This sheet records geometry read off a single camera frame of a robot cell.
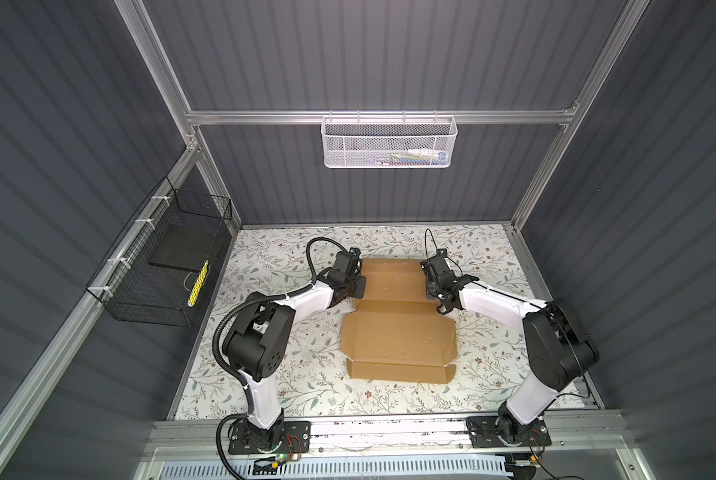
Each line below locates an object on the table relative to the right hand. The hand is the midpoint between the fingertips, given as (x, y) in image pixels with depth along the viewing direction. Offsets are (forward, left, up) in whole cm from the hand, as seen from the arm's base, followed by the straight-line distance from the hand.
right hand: (444, 285), depth 94 cm
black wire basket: (-10, +75, +23) cm, 79 cm away
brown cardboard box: (-13, +16, -6) cm, 22 cm away
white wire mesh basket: (+62, +16, +14) cm, 66 cm away
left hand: (+2, +28, -1) cm, 28 cm away
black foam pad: (-1, +73, +22) cm, 76 cm away
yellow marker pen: (-13, +65, +21) cm, 70 cm away
